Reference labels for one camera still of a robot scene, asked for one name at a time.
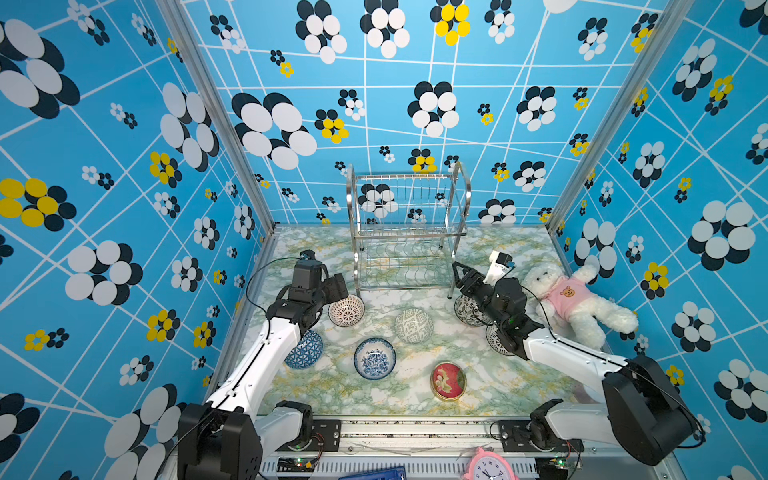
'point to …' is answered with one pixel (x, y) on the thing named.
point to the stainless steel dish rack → (405, 229)
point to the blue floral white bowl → (375, 358)
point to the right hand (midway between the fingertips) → (461, 266)
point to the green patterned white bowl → (414, 326)
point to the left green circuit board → (296, 464)
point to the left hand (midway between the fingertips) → (335, 280)
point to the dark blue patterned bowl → (307, 353)
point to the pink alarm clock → (487, 465)
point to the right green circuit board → (551, 466)
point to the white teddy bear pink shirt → (570, 304)
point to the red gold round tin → (448, 381)
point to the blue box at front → (397, 473)
